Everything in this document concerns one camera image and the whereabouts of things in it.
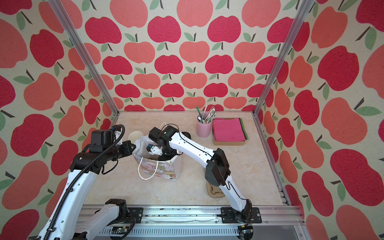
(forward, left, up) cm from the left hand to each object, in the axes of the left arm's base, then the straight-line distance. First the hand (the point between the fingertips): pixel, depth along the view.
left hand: (136, 147), depth 72 cm
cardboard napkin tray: (+18, -51, -22) cm, 58 cm away
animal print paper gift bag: (-7, -8, -4) cm, 11 cm away
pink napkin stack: (+28, -54, -20) cm, 64 cm away
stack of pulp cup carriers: (-15, -40, -20) cm, 47 cm away
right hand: (-2, -14, -13) cm, 20 cm away
